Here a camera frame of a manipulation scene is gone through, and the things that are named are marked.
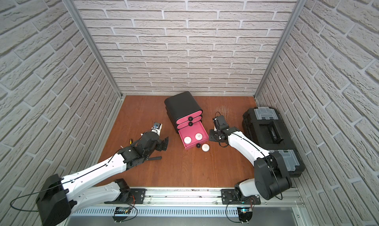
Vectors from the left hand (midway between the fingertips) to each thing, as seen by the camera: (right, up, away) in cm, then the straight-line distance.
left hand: (162, 133), depth 81 cm
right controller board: (+43, -37, -12) cm, 58 cm away
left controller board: (-18, -38, -10) cm, 43 cm away
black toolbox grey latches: (+58, +4, 0) cm, 58 cm away
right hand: (+30, -3, +8) cm, 32 cm away
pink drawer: (+15, +8, +6) cm, 18 cm away
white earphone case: (+14, -6, +11) cm, 18 cm away
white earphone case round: (+25, -10, +8) cm, 28 cm away
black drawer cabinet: (+11, +12, +6) cm, 17 cm away
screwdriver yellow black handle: (-23, -7, +11) cm, 27 cm away
